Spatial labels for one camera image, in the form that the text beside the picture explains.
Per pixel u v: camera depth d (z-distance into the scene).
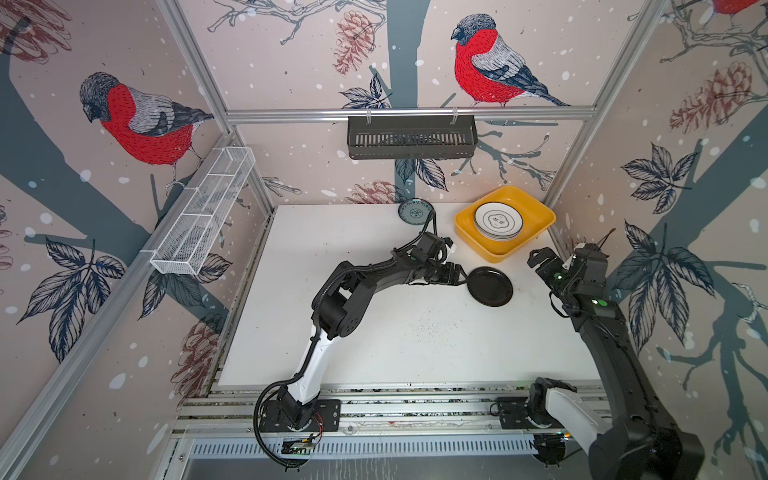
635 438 0.38
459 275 0.86
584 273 0.58
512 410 0.74
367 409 0.76
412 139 1.04
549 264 0.71
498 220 1.10
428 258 0.80
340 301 0.57
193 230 0.74
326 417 0.73
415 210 1.22
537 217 1.14
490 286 0.96
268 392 0.69
